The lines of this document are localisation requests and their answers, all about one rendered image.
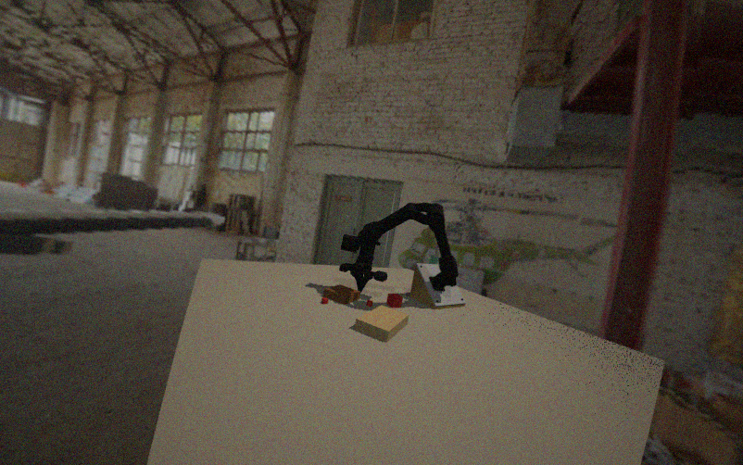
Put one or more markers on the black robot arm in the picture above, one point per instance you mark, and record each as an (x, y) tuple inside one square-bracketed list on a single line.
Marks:
[(371, 233)]

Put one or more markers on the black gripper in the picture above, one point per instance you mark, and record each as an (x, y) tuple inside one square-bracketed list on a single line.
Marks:
[(361, 281)]

